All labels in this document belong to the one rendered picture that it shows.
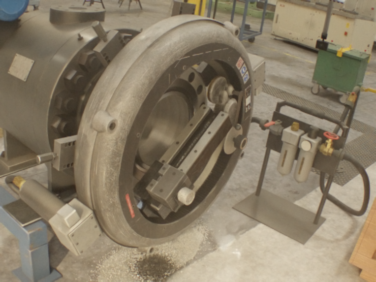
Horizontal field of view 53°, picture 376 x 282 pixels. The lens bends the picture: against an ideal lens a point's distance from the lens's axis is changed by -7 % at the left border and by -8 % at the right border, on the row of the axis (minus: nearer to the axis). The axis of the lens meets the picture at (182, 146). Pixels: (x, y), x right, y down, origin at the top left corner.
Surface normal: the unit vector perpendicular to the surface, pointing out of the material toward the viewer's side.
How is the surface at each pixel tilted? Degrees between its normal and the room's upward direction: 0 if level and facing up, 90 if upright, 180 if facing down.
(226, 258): 0
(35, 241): 90
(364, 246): 90
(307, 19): 90
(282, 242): 0
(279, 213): 0
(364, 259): 90
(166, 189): 38
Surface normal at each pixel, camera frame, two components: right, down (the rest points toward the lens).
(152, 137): -0.34, -0.47
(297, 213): 0.13, -0.90
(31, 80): -0.52, -0.12
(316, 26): -0.82, 0.14
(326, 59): -0.58, 0.29
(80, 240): 0.77, 0.36
